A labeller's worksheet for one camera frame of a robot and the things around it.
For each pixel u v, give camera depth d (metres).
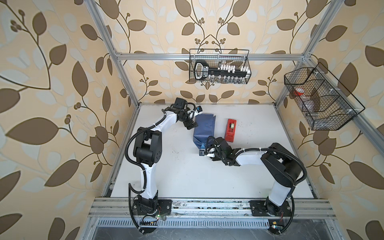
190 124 0.87
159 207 0.74
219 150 0.74
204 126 0.96
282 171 0.47
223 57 0.91
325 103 0.73
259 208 0.72
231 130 0.99
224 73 0.83
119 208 0.76
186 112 0.88
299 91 0.81
